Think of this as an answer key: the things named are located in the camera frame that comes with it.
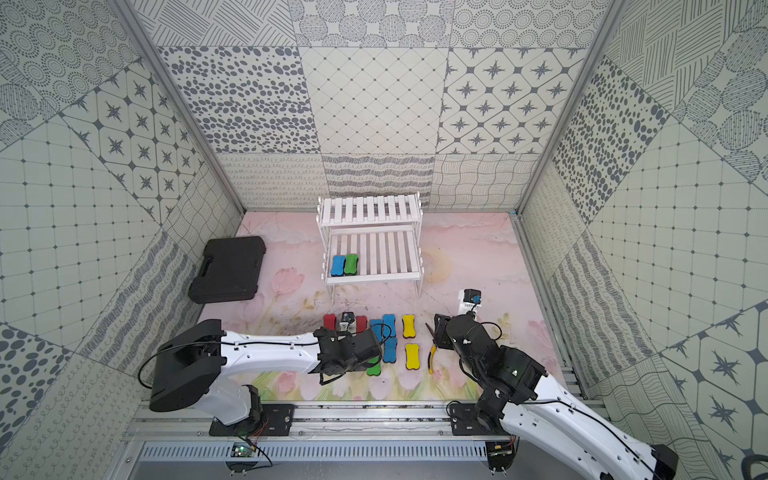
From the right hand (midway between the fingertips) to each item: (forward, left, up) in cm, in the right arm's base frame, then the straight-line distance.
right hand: (444, 321), depth 75 cm
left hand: (-5, +21, -12) cm, 25 cm away
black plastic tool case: (+23, +70, -11) cm, 74 cm away
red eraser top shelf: (+6, +33, -14) cm, 37 cm away
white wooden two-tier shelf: (+28, +21, -1) cm, 35 cm away
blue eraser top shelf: (+5, +19, -14) cm, 24 cm away
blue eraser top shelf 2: (+7, +15, -14) cm, 22 cm away
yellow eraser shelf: (-3, +8, -14) cm, 16 cm away
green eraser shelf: (-8, +18, -14) cm, 25 cm away
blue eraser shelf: (+17, +30, -1) cm, 35 cm away
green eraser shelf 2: (+19, +26, -1) cm, 32 cm away
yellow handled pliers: (-3, +2, -14) cm, 15 cm away
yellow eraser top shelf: (+5, +9, -15) cm, 18 cm away
